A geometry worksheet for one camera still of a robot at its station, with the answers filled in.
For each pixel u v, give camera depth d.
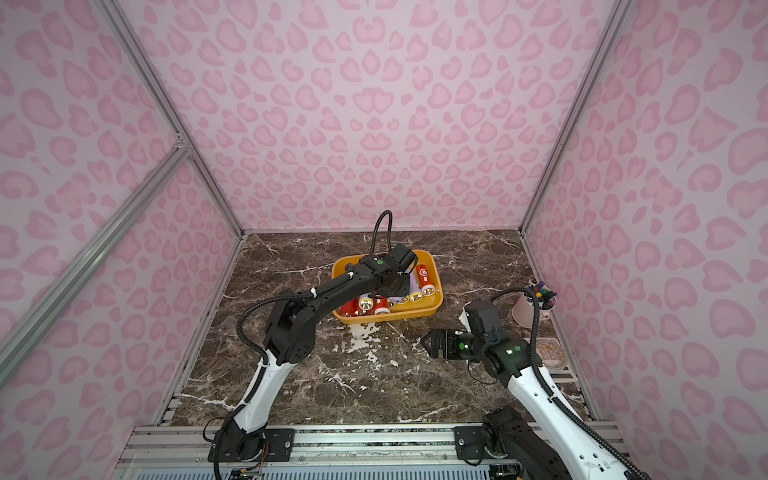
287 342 0.57
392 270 0.72
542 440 0.57
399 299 0.93
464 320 0.70
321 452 0.73
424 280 1.01
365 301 0.91
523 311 0.88
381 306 0.90
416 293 0.97
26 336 0.51
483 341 0.57
